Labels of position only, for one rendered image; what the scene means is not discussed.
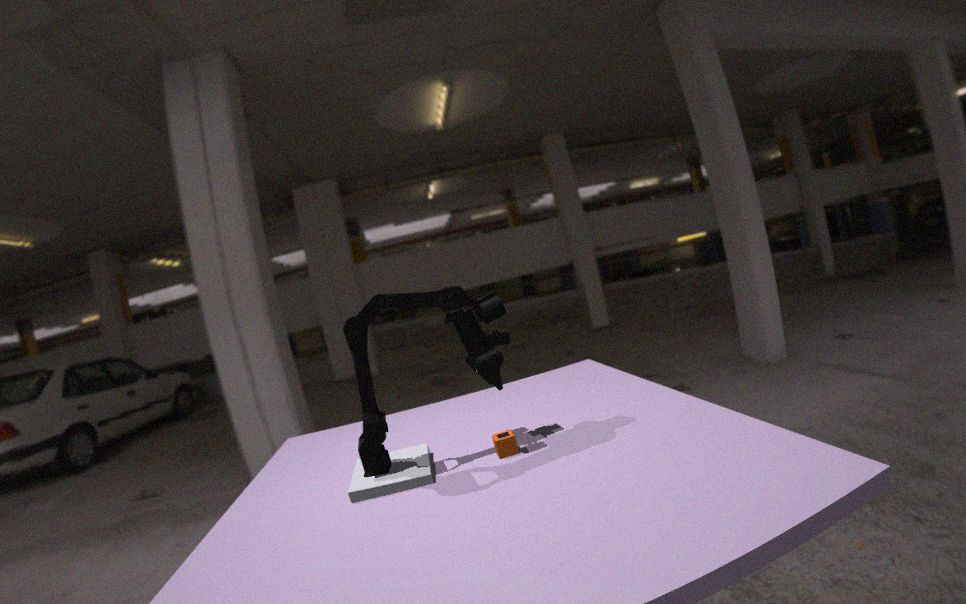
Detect orange block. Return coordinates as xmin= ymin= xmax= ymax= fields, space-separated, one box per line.
xmin=492 ymin=430 xmax=519 ymax=459

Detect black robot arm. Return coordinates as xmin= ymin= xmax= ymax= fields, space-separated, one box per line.
xmin=343 ymin=286 xmax=511 ymax=477

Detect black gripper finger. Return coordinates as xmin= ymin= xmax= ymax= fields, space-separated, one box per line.
xmin=479 ymin=361 xmax=503 ymax=391
xmin=469 ymin=364 xmax=492 ymax=385

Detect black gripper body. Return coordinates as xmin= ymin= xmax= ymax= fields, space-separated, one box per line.
xmin=460 ymin=328 xmax=504 ymax=371

